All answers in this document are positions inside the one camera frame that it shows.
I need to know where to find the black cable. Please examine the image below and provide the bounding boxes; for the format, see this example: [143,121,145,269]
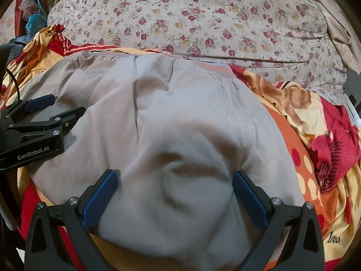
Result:
[5,67,22,105]

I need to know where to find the beige zip jacket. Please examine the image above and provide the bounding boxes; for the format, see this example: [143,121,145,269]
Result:
[21,52,304,270]

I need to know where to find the floral quilt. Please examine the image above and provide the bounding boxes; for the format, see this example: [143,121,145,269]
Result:
[48,0,346,105]

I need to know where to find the beige curtain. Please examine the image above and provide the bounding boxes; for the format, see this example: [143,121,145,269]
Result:
[313,0,360,74]

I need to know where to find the teal clothes pile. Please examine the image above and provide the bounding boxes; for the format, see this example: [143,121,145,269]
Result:
[15,0,48,45]

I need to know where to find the orange yellow red blanket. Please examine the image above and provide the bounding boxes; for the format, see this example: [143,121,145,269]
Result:
[1,25,360,270]

